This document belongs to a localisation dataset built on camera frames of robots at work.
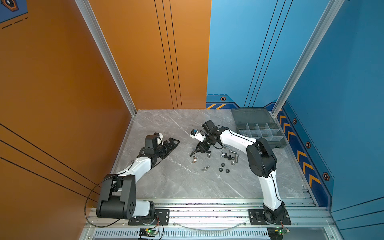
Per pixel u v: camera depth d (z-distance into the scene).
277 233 0.70
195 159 0.93
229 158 0.94
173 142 0.81
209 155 0.94
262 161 0.57
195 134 0.85
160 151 0.77
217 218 0.76
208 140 0.83
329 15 0.72
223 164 0.92
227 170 0.89
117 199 0.43
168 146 0.79
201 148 0.85
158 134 0.85
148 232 0.71
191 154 0.96
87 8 0.70
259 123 1.08
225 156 0.94
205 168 0.89
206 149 0.85
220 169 0.89
